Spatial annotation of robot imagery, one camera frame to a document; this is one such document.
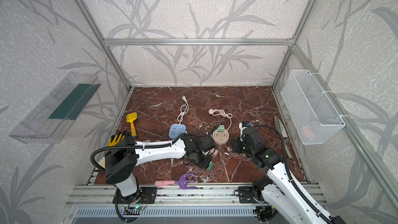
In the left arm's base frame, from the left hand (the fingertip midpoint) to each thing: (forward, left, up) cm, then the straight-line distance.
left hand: (208, 161), depth 80 cm
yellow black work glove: (+13, +55, -4) cm, 57 cm away
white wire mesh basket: (+9, -43, +31) cm, 53 cm away
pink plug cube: (+6, -4, -4) cm, 8 cm away
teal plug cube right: (-1, -1, -3) cm, 3 cm away
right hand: (+10, -12, +9) cm, 19 cm away
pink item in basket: (+9, -47, +17) cm, 51 cm away
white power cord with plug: (+37, +17, -5) cm, 41 cm away
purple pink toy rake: (-9, +13, -3) cm, 16 cm away
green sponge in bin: (+15, +56, +31) cm, 66 cm away
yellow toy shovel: (+28, +51, -3) cm, 58 cm away
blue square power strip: (+20, +20, -3) cm, 28 cm away
